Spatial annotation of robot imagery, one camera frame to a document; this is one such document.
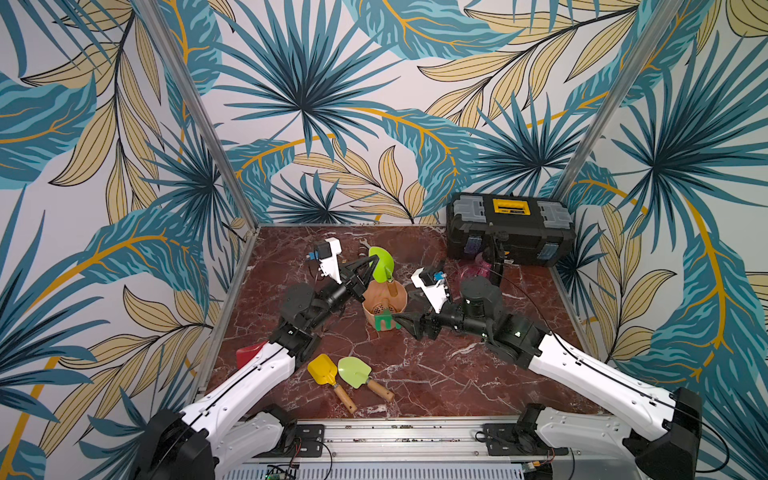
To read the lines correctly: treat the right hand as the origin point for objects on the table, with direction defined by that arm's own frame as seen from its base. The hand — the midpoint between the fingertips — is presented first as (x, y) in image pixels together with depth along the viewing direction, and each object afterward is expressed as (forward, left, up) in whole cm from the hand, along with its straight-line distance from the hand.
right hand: (389, 324), depth 65 cm
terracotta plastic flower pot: (+21, +2, -24) cm, 32 cm away
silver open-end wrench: (+47, +7, -25) cm, 54 cm away
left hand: (+12, +2, +7) cm, 14 cm away
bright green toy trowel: (+12, +1, +4) cm, 12 cm away
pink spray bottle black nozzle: (+24, -29, -9) cm, 38 cm away
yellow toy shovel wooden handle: (-1, +18, -25) cm, 31 cm away
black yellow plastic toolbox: (+36, -50, -10) cm, 62 cm away
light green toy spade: (-1, +9, -26) cm, 28 cm away
